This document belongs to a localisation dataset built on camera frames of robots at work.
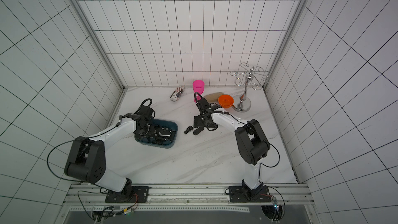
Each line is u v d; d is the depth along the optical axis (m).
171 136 0.91
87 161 0.44
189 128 0.95
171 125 0.95
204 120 0.68
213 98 1.06
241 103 1.09
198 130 0.95
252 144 0.49
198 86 1.01
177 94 1.11
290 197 0.73
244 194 0.67
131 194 0.70
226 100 1.07
